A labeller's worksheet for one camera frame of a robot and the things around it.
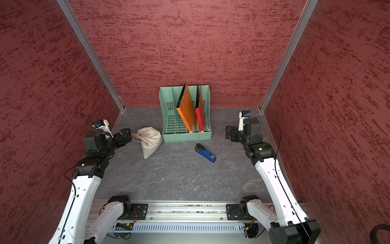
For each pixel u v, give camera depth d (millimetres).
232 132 656
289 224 369
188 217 739
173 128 1063
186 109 904
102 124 614
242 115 642
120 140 635
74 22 756
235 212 735
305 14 729
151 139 874
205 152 920
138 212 741
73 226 387
